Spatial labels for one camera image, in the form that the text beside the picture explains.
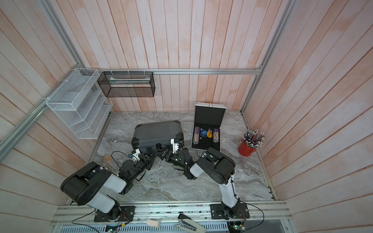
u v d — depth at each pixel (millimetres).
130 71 928
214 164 545
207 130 1052
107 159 931
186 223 690
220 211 723
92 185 459
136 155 802
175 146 818
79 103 728
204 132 1040
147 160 769
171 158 780
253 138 868
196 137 1006
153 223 693
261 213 660
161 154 769
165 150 769
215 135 1010
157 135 868
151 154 821
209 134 1040
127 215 730
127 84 1064
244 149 917
